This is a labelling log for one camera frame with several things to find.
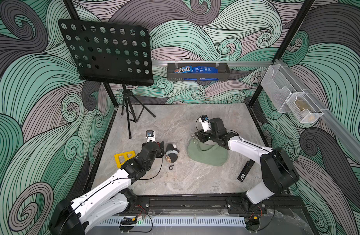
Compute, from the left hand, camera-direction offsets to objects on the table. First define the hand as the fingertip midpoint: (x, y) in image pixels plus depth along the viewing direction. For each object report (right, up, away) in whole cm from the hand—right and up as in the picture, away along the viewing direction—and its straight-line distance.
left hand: (158, 140), depth 79 cm
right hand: (+25, +4, +12) cm, 28 cm away
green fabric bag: (+30, -9, +10) cm, 33 cm away
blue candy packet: (+26, +44, +14) cm, 53 cm away
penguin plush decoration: (+7, -10, +8) cm, 15 cm away
